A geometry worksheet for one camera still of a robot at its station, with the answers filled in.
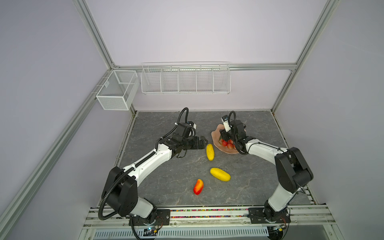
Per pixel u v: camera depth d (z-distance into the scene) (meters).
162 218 0.73
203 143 0.74
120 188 0.42
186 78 0.99
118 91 1.02
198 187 0.80
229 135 0.83
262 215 0.74
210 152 0.93
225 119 0.81
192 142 0.73
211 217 0.75
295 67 0.94
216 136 1.00
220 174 0.84
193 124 0.77
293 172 0.47
